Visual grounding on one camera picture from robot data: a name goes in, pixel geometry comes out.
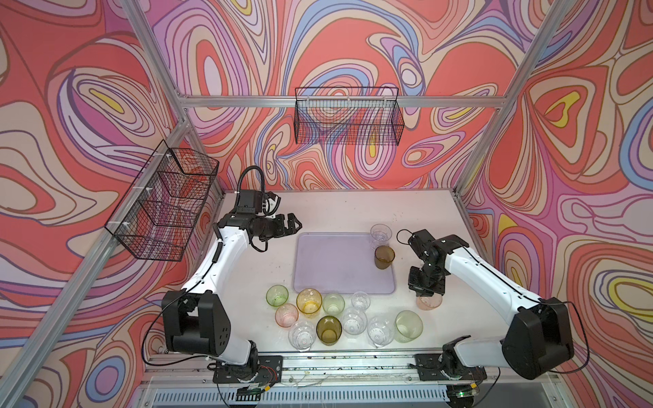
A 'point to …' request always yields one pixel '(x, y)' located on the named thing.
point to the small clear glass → (360, 300)
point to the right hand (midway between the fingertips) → (419, 300)
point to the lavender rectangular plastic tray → (339, 263)
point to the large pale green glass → (408, 326)
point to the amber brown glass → (383, 256)
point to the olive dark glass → (329, 330)
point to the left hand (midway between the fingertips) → (293, 228)
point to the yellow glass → (309, 301)
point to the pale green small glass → (333, 303)
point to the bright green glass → (277, 295)
